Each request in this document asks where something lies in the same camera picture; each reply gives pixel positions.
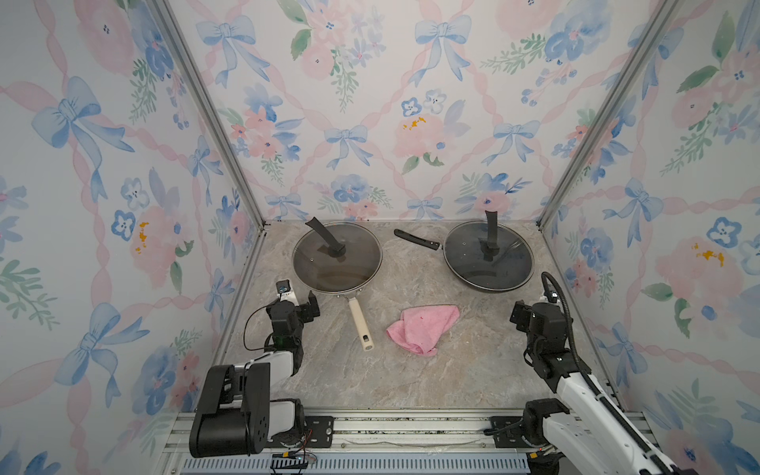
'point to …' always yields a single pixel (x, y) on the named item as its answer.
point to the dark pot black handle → (420, 238)
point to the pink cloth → (420, 328)
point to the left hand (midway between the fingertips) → (297, 293)
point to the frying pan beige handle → (361, 324)
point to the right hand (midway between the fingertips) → (544, 306)
